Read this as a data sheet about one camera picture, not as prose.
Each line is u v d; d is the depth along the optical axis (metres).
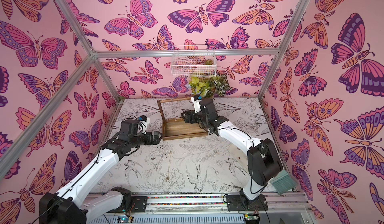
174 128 1.04
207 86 1.05
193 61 0.95
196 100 0.75
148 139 0.70
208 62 0.93
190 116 0.74
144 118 0.73
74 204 0.40
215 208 0.73
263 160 0.45
